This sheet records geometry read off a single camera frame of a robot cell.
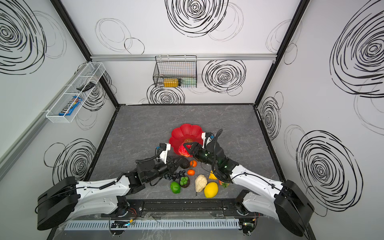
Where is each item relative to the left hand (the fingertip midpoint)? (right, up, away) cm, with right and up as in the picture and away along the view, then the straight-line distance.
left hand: (185, 158), depth 73 cm
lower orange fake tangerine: (+3, -11, +10) cm, 15 cm away
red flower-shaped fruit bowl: (-1, +9, +29) cm, 30 cm away
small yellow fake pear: (+14, -12, +8) cm, 20 cm away
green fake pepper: (-6, -16, +4) cm, 18 cm away
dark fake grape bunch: (-6, -12, +10) cm, 17 cm away
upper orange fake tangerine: (+4, -7, +14) cm, 16 cm away
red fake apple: (-1, +4, -1) cm, 4 cm away
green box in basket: (+1, +41, +15) cm, 44 cm away
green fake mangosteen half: (-1, -13, +4) cm, 14 cm away
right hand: (-1, +6, +1) cm, 6 cm away
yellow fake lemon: (+13, -17, +3) cm, 21 cm away
